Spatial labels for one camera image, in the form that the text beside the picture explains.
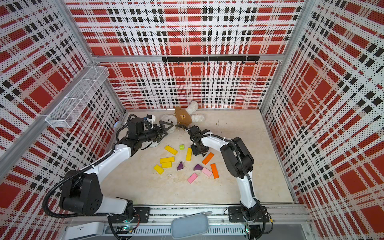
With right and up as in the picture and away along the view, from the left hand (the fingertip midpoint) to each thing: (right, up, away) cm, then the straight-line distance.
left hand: (173, 128), depth 82 cm
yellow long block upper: (-4, -15, +16) cm, 22 cm away
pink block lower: (+11, -29, +4) cm, 31 cm away
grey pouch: (+11, -45, -13) cm, 48 cm away
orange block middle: (+20, -20, +12) cm, 31 cm away
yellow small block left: (-10, -25, +7) cm, 27 cm away
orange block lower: (+24, -25, +6) cm, 36 cm away
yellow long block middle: (-5, -20, +11) cm, 23 cm away
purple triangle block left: (+3, -23, +6) cm, 24 cm away
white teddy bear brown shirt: (+3, +8, +25) cm, 27 cm away
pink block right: (+19, -26, +6) cm, 33 cm away
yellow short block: (-5, -23, +9) cm, 25 cm away
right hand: (+16, -15, +14) cm, 26 cm away
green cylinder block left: (+3, -13, +16) cm, 21 cm away
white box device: (-36, -44, -17) cm, 60 cm away
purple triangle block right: (+14, -23, +6) cm, 28 cm away
